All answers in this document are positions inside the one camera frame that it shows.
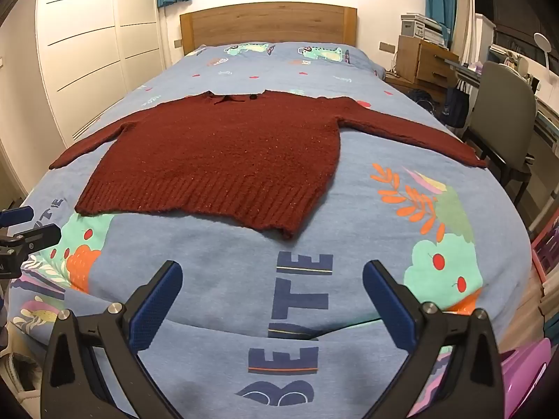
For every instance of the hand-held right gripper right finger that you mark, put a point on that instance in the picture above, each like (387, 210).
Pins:
(386, 301)

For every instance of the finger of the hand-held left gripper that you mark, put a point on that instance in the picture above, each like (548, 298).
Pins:
(19, 216)
(41, 235)

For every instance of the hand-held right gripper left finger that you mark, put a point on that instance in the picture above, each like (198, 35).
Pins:
(161, 301)

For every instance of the dark red knit sweater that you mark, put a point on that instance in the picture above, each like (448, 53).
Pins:
(218, 152)

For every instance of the printed blue blanket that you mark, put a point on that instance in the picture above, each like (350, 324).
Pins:
(218, 253)

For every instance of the pink plastic object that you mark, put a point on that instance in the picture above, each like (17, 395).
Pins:
(524, 371)

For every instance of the white wardrobe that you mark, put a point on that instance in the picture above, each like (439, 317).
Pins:
(87, 52)

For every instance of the dark blue bag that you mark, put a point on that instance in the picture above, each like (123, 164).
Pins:
(454, 102)

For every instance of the grey office chair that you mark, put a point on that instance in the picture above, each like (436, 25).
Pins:
(502, 109)

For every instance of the wooden headboard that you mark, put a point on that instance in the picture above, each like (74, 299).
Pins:
(270, 24)

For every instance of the white desk lamp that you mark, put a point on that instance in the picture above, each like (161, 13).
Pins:
(543, 43)

